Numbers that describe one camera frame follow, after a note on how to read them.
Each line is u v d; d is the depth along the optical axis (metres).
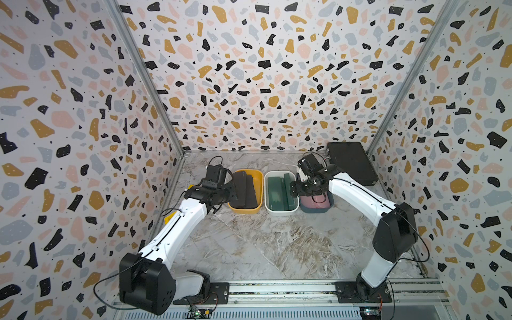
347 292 0.74
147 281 0.39
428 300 0.74
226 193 0.72
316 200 0.74
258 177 1.07
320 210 0.94
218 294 0.74
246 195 0.95
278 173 1.06
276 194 0.98
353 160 1.10
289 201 0.93
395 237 0.46
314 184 0.63
